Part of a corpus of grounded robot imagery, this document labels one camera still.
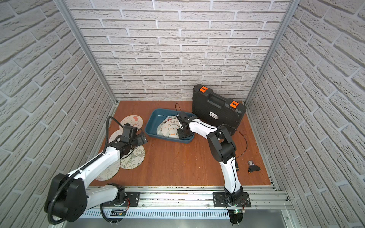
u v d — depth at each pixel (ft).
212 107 2.94
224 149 1.79
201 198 2.49
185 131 2.43
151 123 3.35
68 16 2.38
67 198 1.30
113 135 3.28
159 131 3.28
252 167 2.77
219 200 2.43
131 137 2.19
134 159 2.88
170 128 3.29
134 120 3.50
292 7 2.28
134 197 2.44
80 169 1.46
